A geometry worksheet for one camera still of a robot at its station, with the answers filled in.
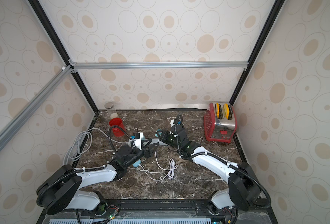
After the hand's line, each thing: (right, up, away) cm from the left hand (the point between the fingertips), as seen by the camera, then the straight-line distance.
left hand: (158, 143), depth 77 cm
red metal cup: (-31, +5, +22) cm, 38 cm away
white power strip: (-2, +1, +1) cm, 3 cm away
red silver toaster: (+39, +12, +13) cm, 43 cm away
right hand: (+2, +6, +3) cm, 7 cm away
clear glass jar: (-38, +21, +29) cm, 52 cm away
